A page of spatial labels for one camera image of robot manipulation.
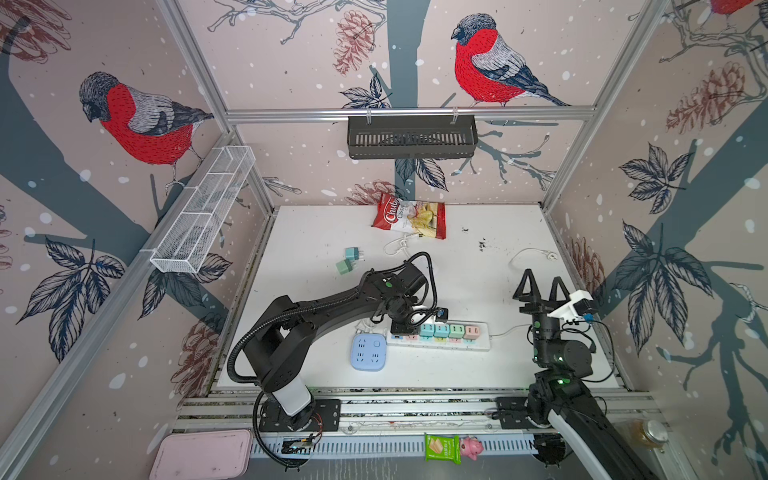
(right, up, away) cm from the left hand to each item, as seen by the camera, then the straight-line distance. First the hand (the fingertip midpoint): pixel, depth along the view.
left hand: (417, 323), depth 82 cm
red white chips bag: (+6, +31, +32) cm, 45 cm away
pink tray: (-51, -27, -14) cm, 59 cm away
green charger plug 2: (-24, +14, +19) cm, 34 cm away
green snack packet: (+4, -25, -14) cm, 29 cm away
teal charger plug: (+7, -2, 0) cm, 7 cm away
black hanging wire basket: (0, +59, +22) cm, 63 cm away
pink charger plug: (+15, -2, -2) cm, 15 cm away
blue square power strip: (-14, -8, 0) cm, 16 cm away
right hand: (+28, +15, -12) cm, 34 cm away
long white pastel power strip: (0, -6, +2) cm, 6 cm away
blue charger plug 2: (-21, +18, +22) cm, 35 cm away
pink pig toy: (+11, -24, -15) cm, 30 cm away
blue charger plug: (+3, -2, 0) cm, 3 cm away
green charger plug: (+11, -2, -1) cm, 11 cm away
